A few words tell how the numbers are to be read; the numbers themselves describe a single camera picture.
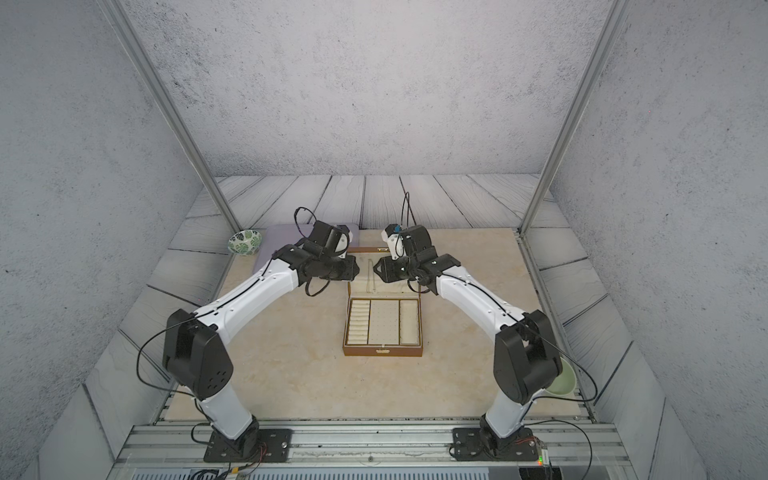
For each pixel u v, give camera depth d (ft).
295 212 2.25
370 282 3.07
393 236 2.49
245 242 3.76
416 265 2.15
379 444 2.43
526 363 1.48
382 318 2.92
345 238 2.29
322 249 2.16
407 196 3.65
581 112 2.84
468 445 2.39
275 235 3.92
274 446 2.43
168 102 2.79
